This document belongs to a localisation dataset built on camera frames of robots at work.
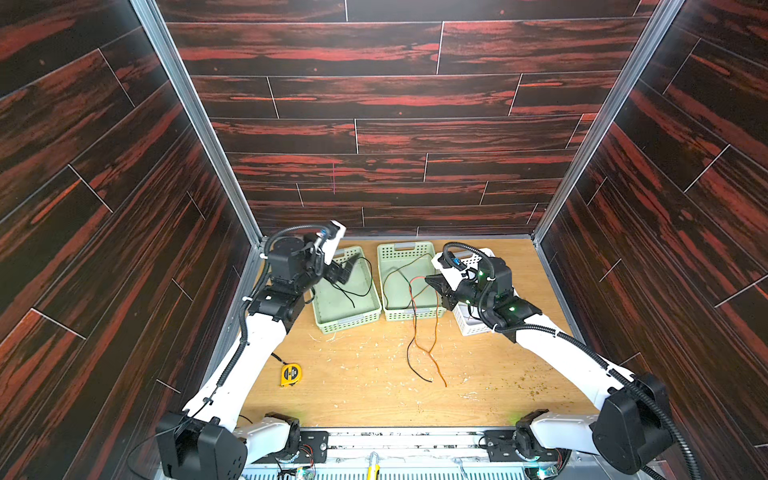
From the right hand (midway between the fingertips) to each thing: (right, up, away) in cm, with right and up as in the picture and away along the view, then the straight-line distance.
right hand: (434, 272), depth 80 cm
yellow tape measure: (-41, -29, +5) cm, 50 cm away
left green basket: (-30, -11, +22) cm, 39 cm away
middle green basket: (-6, -7, +27) cm, 29 cm away
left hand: (-24, +7, -6) cm, 25 cm away
